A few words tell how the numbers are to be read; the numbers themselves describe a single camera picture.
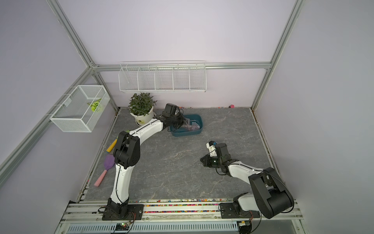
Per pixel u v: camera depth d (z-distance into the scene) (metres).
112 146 0.97
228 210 0.74
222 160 0.71
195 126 1.08
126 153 0.57
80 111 0.82
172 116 0.83
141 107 0.98
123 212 0.65
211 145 0.83
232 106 1.24
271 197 0.42
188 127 1.05
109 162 0.91
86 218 0.73
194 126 1.07
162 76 0.99
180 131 1.01
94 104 0.81
